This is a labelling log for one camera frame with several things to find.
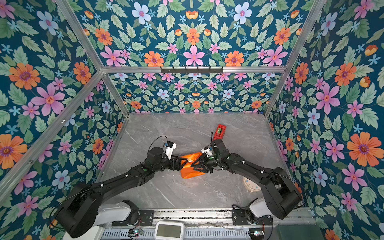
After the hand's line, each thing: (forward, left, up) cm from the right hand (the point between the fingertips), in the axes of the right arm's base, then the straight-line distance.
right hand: (192, 166), depth 77 cm
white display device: (-27, +9, -9) cm, 30 cm away
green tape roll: (+29, -17, -7) cm, 35 cm away
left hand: (+6, +4, -1) cm, 7 cm away
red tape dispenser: (+26, -17, -10) cm, 33 cm away
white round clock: (-7, -32, -11) cm, 35 cm away
